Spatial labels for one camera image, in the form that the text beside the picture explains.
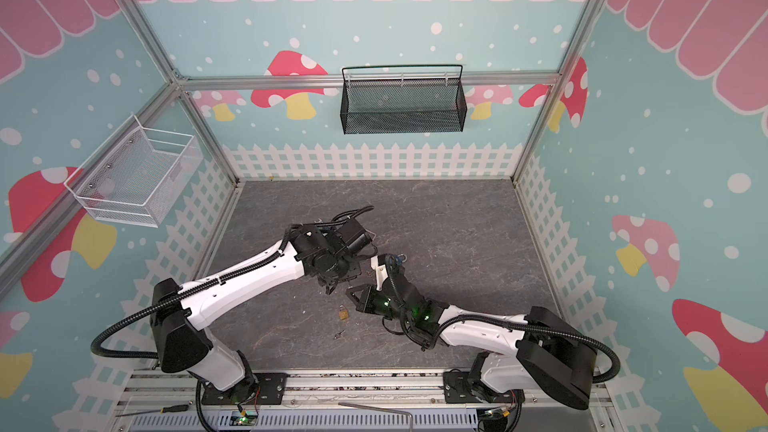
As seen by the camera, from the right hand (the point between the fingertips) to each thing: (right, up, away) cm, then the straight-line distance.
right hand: (343, 292), depth 75 cm
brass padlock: (-2, -9, +12) cm, 16 cm away
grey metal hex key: (+17, -29, -4) cm, 34 cm away
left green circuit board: (-24, -30, -2) cm, 39 cm away
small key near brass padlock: (-3, -14, +8) cm, 17 cm away
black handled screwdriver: (-43, -28, -4) cm, 51 cm away
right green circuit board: (+38, -29, -3) cm, 47 cm away
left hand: (+1, +3, +2) cm, 4 cm away
